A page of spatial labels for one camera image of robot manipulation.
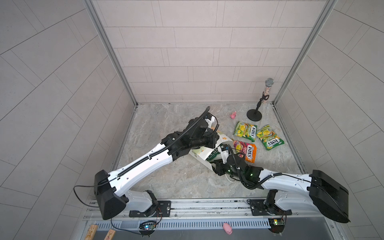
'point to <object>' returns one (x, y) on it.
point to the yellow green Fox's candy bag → (246, 130)
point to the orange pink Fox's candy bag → (246, 150)
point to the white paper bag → (201, 153)
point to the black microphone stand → (255, 115)
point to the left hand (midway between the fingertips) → (224, 137)
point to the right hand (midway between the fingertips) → (209, 166)
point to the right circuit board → (277, 225)
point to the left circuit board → (147, 228)
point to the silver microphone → (269, 83)
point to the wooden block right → (110, 235)
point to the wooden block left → (91, 232)
